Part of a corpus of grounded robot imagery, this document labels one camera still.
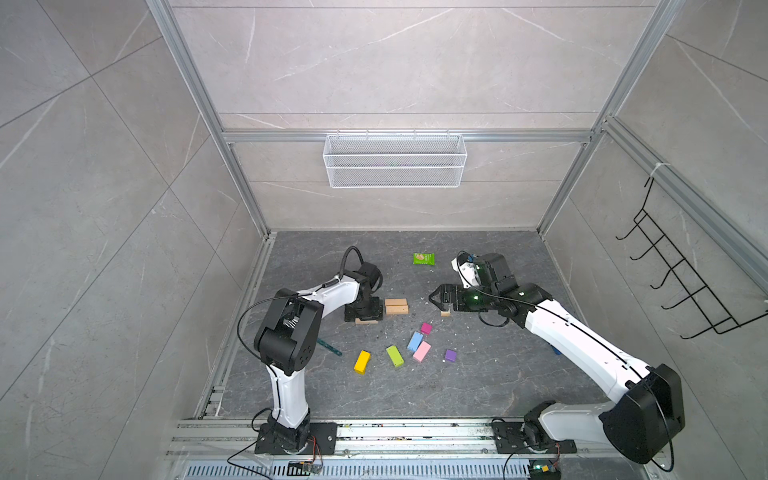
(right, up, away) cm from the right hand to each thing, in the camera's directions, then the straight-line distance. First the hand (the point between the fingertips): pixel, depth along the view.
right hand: (441, 295), depth 80 cm
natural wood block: (-12, -5, +18) cm, 23 cm away
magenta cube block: (-3, -12, +13) cm, 18 cm away
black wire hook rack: (+52, -1, -22) cm, 56 cm away
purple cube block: (+4, -19, +7) cm, 21 cm away
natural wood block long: (-24, -10, +12) cm, 29 cm away
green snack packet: (-1, +10, +30) cm, 32 cm away
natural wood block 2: (-12, -7, +16) cm, 21 cm away
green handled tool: (-33, -17, +8) cm, 38 cm away
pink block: (-4, -18, +8) cm, 20 cm away
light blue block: (-6, -15, +9) cm, 19 cm away
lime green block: (-13, -19, +6) cm, 23 cm away
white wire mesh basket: (-13, +44, +21) cm, 50 cm away
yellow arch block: (-22, -20, +4) cm, 30 cm away
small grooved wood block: (+4, -8, +15) cm, 18 cm away
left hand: (-21, -7, +16) cm, 27 cm away
